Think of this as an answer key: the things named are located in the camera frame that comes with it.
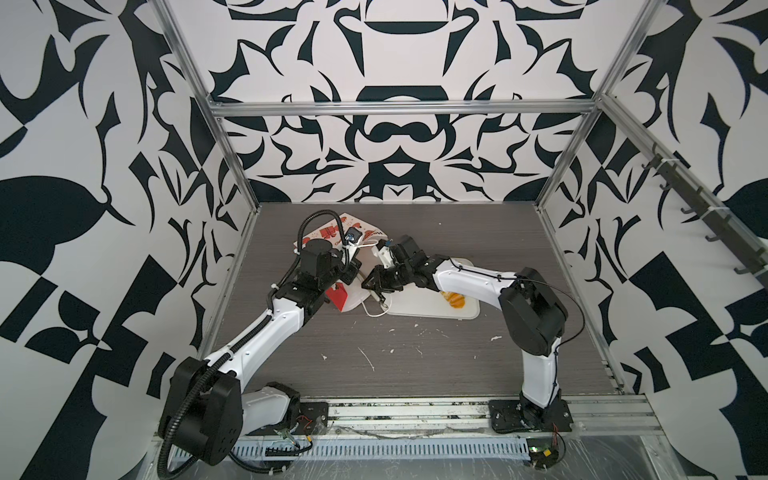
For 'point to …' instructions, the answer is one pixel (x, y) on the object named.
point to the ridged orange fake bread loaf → (455, 300)
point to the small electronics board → (542, 452)
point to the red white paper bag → (351, 292)
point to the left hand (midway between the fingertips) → (355, 242)
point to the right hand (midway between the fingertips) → (365, 283)
